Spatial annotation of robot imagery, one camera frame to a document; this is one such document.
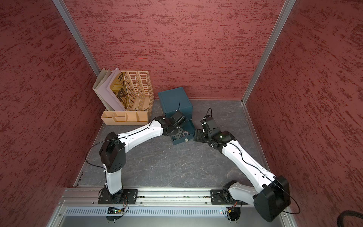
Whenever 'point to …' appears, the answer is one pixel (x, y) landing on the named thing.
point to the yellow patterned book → (119, 88)
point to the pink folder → (102, 89)
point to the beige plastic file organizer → (140, 97)
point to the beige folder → (103, 74)
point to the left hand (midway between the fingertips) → (175, 134)
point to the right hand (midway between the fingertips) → (199, 137)
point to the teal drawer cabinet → (176, 99)
